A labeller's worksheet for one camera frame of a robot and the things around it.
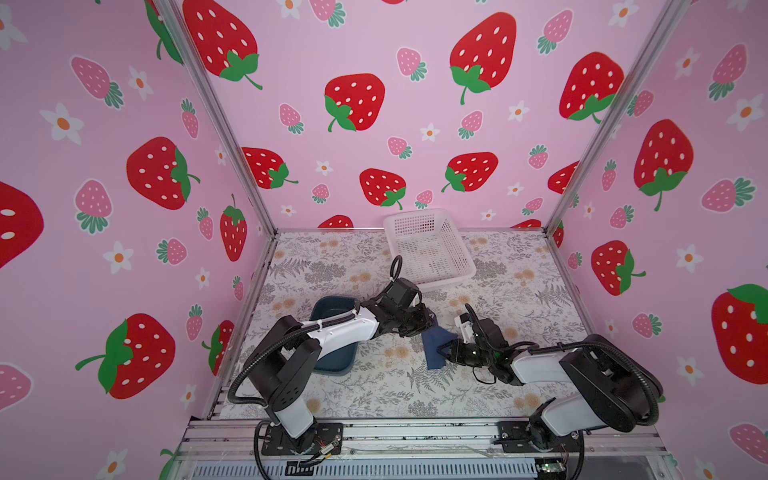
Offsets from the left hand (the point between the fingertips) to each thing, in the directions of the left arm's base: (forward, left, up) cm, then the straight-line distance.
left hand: (438, 323), depth 84 cm
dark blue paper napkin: (-1, +1, -7) cm, 7 cm away
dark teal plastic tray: (-9, +27, -5) cm, 29 cm away
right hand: (-5, 0, -9) cm, 10 cm away
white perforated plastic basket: (+37, -1, -9) cm, 38 cm away
